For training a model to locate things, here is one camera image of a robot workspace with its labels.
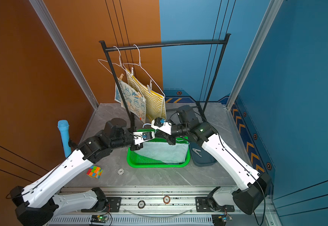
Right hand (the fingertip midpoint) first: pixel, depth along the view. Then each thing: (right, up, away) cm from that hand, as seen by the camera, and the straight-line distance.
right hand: (157, 132), depth 66 cm
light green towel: (+3, -13, +15) cm, 20 cm away
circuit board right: (+31, -44, +4) cm, 54 cm away
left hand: (-4, 0, +1) cm, 4 cm away
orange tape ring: (+6, -38, +9) cm, 39 cm away
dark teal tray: (+27, -19, +25) cm, 41 cm away
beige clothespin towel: (+23, -15, +25) cm, 37 cm away
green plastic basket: (-15, -20, +23) cm, 33 cm away
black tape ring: (-10, -40, +7) cm, 42 cm away
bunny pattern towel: (-15, +17, +21) cm, 31 cm away
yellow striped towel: (-3, +15, +17) cm, 23 cm away
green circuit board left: (-30, -44, +5) cm, 54 cm away
